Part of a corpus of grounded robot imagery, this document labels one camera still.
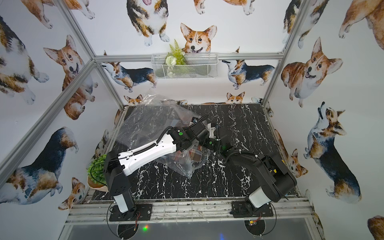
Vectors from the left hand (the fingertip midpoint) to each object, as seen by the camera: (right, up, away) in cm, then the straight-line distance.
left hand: (194, 137), depth 80 cm
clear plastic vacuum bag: (-37, +8, +27) cm, 46 cm away
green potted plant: (-47, -18, -8) cm, 51 cm away
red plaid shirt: (+1, -9, 0) cm, 10 cm away
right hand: (-1, -1, +4) cm, 4 cm away
